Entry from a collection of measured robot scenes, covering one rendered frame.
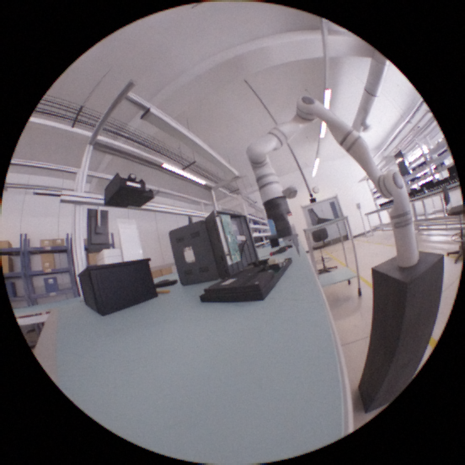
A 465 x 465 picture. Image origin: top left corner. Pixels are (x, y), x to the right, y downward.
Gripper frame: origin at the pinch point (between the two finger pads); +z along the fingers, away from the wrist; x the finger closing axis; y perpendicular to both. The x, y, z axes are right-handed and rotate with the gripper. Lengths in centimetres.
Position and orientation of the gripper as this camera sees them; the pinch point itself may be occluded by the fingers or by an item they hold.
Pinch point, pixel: (298, 255)
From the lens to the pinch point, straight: 46.6
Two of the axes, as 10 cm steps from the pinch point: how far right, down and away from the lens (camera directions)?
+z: 2.6, 9.6, -1.1
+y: -9.1, 2.8, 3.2
